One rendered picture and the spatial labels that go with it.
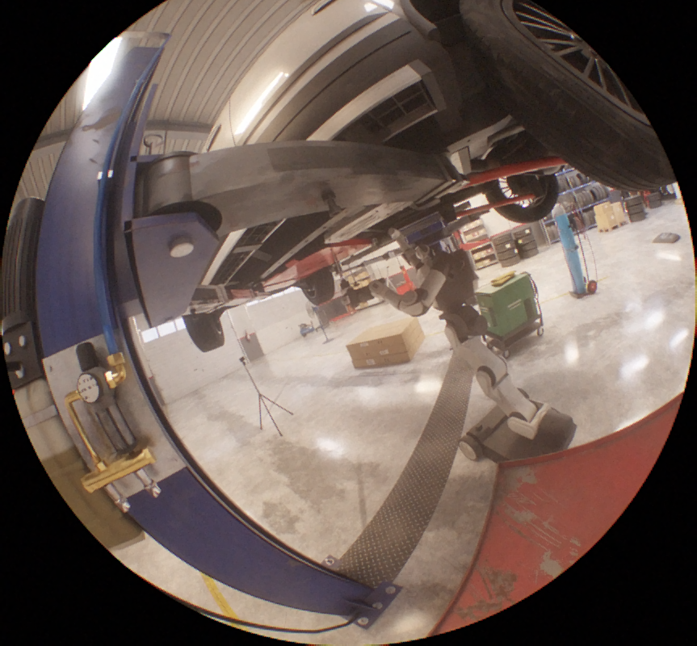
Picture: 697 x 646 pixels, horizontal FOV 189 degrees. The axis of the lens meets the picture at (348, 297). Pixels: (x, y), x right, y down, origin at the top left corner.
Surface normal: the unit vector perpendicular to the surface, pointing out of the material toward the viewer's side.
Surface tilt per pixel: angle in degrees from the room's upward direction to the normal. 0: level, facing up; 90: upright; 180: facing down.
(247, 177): 90
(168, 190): 90
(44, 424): 90
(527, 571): 0
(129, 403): 90
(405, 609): 0
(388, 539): 0
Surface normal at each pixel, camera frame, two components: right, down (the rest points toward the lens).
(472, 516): -0.38, -0.92
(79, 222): 0.74, -0.29
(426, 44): -0.52, 0.34
